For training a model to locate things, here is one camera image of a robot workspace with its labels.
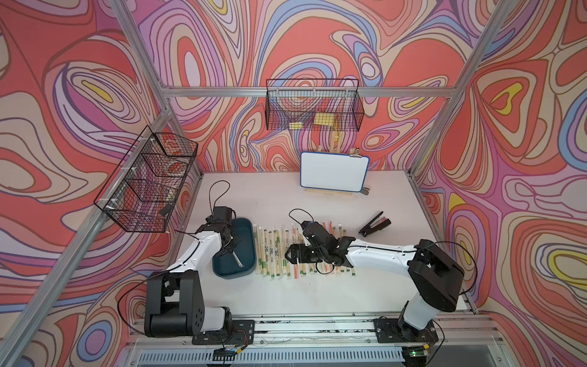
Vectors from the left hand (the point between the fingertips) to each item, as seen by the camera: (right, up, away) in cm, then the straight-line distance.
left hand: (233, 243), depth 90 cm
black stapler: (+61, +6, +9) cm, 62 cm away
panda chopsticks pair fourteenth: (+15, -5, +2) cm, 16 cm away
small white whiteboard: (+43, +29, +9) cm, 53 cm away
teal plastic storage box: (-1, -7, -5) cm, 9 cm away
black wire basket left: (-26, +19, -16) cm, 36 cm away
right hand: (+25, -6, -6) cm, 26 cm away
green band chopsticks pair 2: (+13, -4, +1) cm, 14 cm away
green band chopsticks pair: (+8, +3, +6) cm, 11 cm away
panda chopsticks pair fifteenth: (+17, -5, +2) cm, 18 cm away
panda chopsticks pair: (+20, -4, +3) cm, 20 cm away
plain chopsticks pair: (+3, -5, -5) cm, 8 cm away
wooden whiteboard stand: (+42, +39, +4) cm, 57 cm away
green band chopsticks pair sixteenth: (+11, -4, +3) cm, 12 cm away
